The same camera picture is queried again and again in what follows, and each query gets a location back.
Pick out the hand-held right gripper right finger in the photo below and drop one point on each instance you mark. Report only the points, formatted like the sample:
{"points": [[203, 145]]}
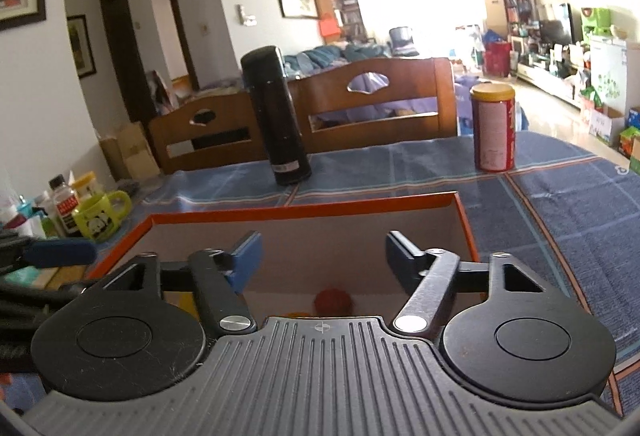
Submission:
{"points": [[402, 261]]}

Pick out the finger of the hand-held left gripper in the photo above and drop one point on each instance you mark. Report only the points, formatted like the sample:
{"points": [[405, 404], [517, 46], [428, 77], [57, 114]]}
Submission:
{"points": [[62, 252], [20, 311]]}

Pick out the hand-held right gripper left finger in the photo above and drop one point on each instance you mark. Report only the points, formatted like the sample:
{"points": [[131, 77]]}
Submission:
{"points": [[248, 261]]}

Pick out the orange cardboard box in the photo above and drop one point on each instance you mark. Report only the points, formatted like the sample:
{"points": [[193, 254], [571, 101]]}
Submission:
{"points": [[375, 216]]}

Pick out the wooden cutting board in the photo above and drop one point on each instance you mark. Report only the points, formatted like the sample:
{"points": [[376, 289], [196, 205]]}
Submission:
{"points": [[70, 277]]}

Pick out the glass bottle with black cap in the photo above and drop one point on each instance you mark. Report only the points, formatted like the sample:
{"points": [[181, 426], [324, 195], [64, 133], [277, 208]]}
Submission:
{"points": [[64, 206]]}

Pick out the green panda mug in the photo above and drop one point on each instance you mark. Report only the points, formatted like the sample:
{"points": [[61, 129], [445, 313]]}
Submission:
{"points": [[97, 218]]}

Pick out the yellow lid jar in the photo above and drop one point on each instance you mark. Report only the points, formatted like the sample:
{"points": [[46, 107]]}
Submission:
{"points": [[87, 183]]}

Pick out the brown cardboard boxes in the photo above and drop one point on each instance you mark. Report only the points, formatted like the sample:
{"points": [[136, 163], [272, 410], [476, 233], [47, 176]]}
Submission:
{"points": [[130, 151]]}

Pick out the wooden chair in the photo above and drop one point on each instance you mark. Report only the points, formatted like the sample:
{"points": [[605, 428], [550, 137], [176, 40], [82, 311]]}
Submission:
{"points": [[395, 86], [200, 136]]}

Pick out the black thermos flask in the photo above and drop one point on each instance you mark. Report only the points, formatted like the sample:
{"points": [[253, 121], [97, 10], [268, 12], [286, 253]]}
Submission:
{"points": [[277, 116]]}

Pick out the blue patterned tablecloth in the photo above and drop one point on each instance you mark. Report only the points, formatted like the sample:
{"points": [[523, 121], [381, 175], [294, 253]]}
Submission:
{"points": [[550, 216]]}

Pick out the red can with yellow lid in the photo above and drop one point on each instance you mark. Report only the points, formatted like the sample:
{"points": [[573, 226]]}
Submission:
{"points": [[494, 131]]}

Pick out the small framed picture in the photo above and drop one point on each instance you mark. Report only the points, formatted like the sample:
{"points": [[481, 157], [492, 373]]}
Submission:
{"points": [[81, 46]]}

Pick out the sofa with blue blanket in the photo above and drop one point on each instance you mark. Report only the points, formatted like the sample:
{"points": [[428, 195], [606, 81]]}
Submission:
{"points": [[340, 56]]}

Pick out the dark office chair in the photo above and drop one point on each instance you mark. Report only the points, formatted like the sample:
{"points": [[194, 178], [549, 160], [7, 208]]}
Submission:
{"points": [[404, 41]]}

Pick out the red bin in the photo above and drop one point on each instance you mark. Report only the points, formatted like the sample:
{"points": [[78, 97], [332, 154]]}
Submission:
{"points": [[497, 58]]}

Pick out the black television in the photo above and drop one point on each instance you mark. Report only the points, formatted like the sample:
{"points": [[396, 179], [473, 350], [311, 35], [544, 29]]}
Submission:
{"points": [[557, 28]]}

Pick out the white cabinet with green print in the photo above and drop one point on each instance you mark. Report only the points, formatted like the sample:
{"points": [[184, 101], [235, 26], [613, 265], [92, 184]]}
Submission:
{"points": [[607, 71]]}

